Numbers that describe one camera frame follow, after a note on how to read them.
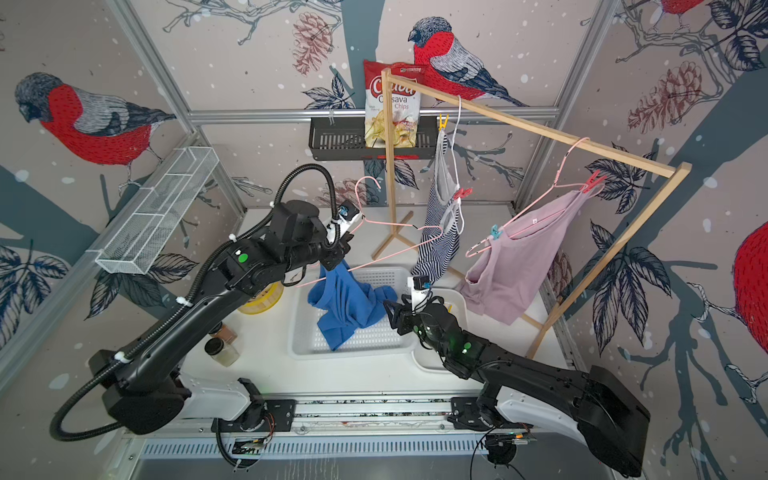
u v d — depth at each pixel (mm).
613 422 402
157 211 779
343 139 1068
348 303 771
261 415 676
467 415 727
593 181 644
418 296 684
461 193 642
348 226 562
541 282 858
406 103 837
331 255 583
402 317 671
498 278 761
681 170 434
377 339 857
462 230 650
